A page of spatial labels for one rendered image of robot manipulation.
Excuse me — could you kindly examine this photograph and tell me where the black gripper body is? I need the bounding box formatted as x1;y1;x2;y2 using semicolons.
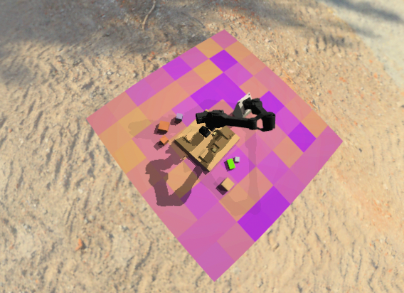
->
199;124;215;138

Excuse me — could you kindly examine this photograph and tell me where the brown rectangular block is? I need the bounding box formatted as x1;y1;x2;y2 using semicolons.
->
221;178;234;191

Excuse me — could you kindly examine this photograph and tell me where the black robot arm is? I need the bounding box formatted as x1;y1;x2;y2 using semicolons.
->
196;97;276;132

